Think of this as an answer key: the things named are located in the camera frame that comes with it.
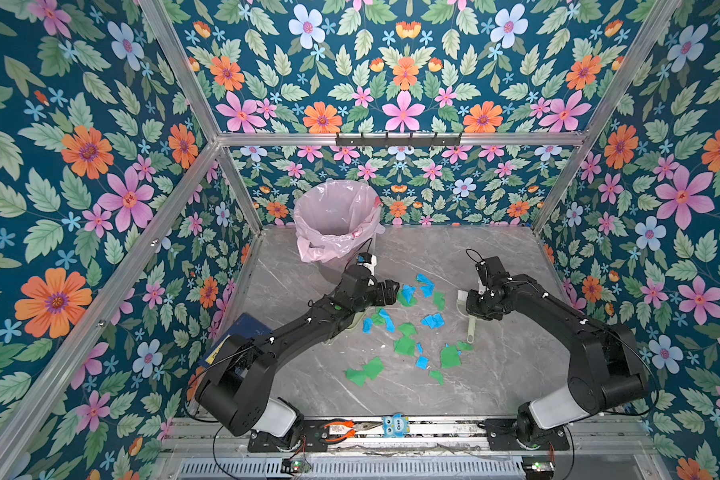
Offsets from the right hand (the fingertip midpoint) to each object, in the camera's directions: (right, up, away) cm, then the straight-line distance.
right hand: (469, 308), depth 90 cm
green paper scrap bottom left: (-30, -17, -5) cm, 35 cm away
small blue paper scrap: (-15, -15, -4) cm, 22 cm away
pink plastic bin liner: (-43, +28, +9) cm, 52 cm away
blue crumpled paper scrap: (-10, -5, +3) cm, 12 cm away
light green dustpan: (-35, -4, +3) cm, 35 cm away
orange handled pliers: (-35, -28, -15) cm, 47 cm away
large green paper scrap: (-20, -11, -1) cm, 22 cm away
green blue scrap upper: (-19, +2, +10) cm, 21 cm away
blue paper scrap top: (-11, +5, +12) cm, 17 cm away
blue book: (-69, -6, +1) cm, 70 cm away
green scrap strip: (-8, +1, +8) cm, 12 cm away
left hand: (-23, +9, -7) cm, 26 cm away
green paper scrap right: (-7, -13, -2) cm, 15 cm away
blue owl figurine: (-24, -27, -16) cm, 39 cm away
